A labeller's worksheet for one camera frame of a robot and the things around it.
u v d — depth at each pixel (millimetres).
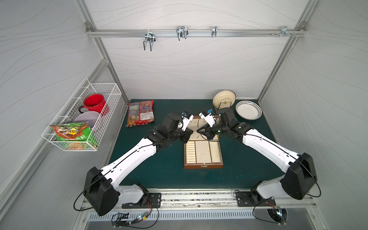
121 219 690
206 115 687
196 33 781
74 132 540
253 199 656
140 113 1072
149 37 783
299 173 408
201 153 844
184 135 662
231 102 1043
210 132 677
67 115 609
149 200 727
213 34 783
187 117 661
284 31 765
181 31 766
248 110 1122
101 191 382
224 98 1013
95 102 673
